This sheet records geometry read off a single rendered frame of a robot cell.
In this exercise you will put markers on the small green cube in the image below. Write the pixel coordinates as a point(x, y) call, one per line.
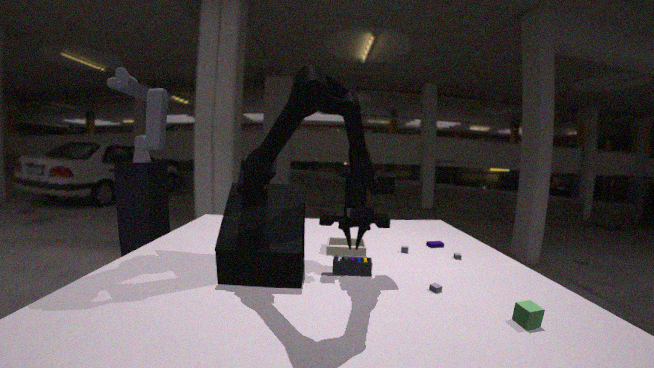
point(528, 314)

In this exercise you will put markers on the violet rectangular block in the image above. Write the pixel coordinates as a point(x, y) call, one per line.
point(434, 244)

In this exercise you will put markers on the beige shallow tray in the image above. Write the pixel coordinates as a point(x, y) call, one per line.
point(338, 246)

